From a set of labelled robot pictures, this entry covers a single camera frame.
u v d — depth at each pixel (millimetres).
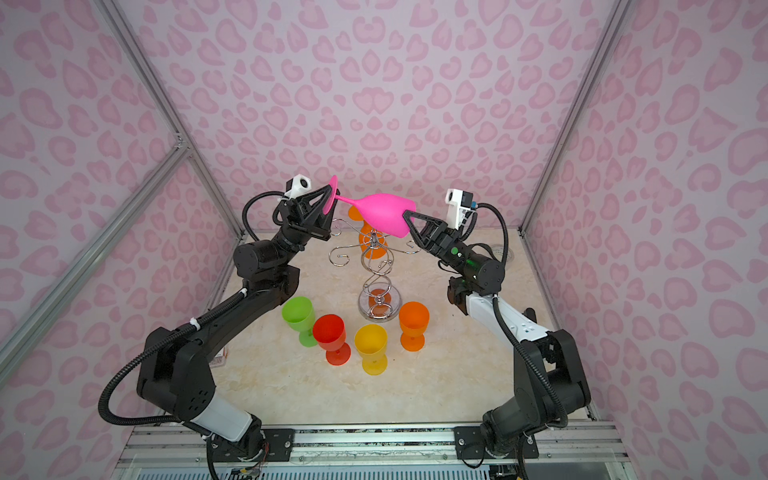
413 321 806
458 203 587
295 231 549
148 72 772
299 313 861
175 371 440
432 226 584
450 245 561
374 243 750
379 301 977
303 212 550
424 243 578
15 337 510
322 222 567
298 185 607
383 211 587
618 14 692
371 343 819
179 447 750
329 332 783
